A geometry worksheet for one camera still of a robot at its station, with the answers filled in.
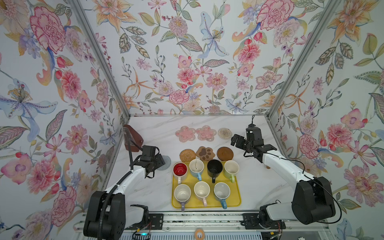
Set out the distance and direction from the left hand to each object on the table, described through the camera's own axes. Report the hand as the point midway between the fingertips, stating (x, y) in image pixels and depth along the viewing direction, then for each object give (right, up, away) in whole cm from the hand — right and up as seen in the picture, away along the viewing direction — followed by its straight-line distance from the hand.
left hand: (161, 161), depth 90 cm
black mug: (+32, -4, -1) cm, 32 cm away
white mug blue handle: (+35, -15, -8) cm, 39 cm away
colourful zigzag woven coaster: (+43, +17, +20) cm, 50 cm away
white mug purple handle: (+13, -16, -7) cm, 22 cm away
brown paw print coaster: (+27, +3, +8) cm, 29 cm away
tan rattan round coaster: (+15, +3, +8) cm, 18 cm away
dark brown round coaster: (+40, +4, +8) cm, 41 cm away
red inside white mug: (+11, -5, 0) cm, 13 cm away
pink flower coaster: (+14, +16, +21) cm, 30 cm away
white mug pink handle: (+24, -14, -8) cm, 29 cm away
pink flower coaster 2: (+29, +17, +21) cm, 39 cm away
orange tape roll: (+21, -29, -19) cm, 40 cm away
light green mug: (+41, -3, -4) cm, 41 cm away
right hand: (+46, +13, 0) cm, 48 cm away
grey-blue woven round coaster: (+3, -1, +6) cm, 6 cm away
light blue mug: (+21, -3, +1) cm, 21 cm away
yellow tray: (+18, -12, -15) cm, 27 cm away
